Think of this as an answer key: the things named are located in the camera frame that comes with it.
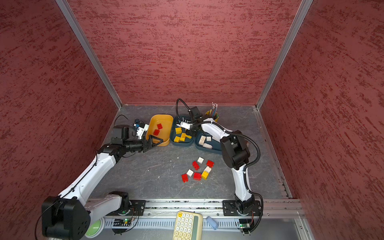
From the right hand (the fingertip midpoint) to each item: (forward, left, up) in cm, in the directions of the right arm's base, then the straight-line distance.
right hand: (189, 131), depth 97 cm
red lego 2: (+4, +24, -5) cm, 25 cm away
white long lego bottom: (-9, -11, -5) cm, 15 cm away
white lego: (-23, -11, -7) cm, 27 cm away
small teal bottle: (-11, +25, +22) cm, 35 cm away
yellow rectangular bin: (+3, +18, -6) cm, 19 cm away
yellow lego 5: (-28, -9, -4) cm, 29 cm away
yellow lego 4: (-2, +1, -3) cm, 4 cm away
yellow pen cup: (+12, -14, +4) cm, 19 cm away
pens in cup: (+13, -17, +7) cm, 23 cm away
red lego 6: (-27, -4, -8) cm, 29 cm away
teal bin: (-1, +7, -5) cm, 8 cm away
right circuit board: (-50, -27, -8) cm, 57 cm away
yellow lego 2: (-3, +8, -4) cm, 10 cm away
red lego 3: (-21, -4, -6) cm, 22 cm away
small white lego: (-18, -7, -6) cm, 20 cm away
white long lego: (-4, -8, -5) cm, 11 cm away
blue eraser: (-50, -11, -5) cm, 51 cm away
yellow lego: (+4, +8, -5) cm, 10 cm away
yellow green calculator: (-51, 0, -5) cm, 51 cm away
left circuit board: (-48, +35, -9) cm, 60 cm away
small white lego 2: (-25, 0, -6) cm, 26 cm away
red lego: (+9, +22, -5) cm, 25 cm away
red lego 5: (-28, +3, -8) cm, 29 cm away
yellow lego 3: (-1, +5, -5) cm, 7 cm away
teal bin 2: (-7, -18, -8) cm, 21 cm away
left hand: (-17, +15, +12) cm, 26 cm away
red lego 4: (-21, -12, -5) cm, 25 cm away
